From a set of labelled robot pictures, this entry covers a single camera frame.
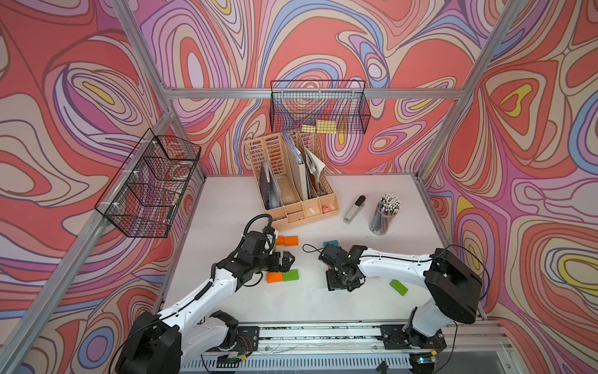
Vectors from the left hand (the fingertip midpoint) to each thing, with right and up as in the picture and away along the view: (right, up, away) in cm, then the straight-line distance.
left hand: (286, 259), depth 83 cm
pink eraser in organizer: (+16, +17, +19) cm, 30 cm away
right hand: (+19, -12, +1) cm, 23 cm away
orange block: (-4, +4, +13) cm, 14 cm away
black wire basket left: (-46, +21, -9) cm, 52 cm away
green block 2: (+40, -10, 0) cm, 42 cm away
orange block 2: (+1, +4, +13) cm, 13 cm away
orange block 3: (-5, -7, +1) cm, 9 cm away
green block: (+2, -7, +3) cm, 8 cm away
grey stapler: (+30, +16, +20) cm, 40 cm away
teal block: (+19, +3, +12) cm, 23 cm away
